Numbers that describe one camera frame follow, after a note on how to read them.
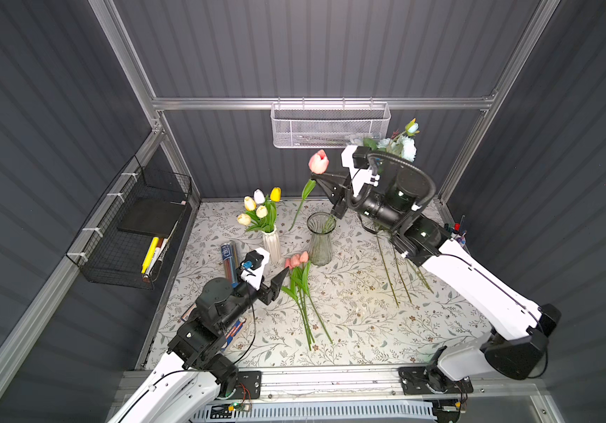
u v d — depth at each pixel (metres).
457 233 0.91
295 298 0.91
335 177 0.52
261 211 0.77
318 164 0.49
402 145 0.65
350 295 0.91
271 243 0.90
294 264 0.94
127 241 0.72
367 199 0.49
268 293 0.58
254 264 0.53
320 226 0.91
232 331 0.81
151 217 0.78
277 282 0.61
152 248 0.72
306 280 0.91
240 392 0.72
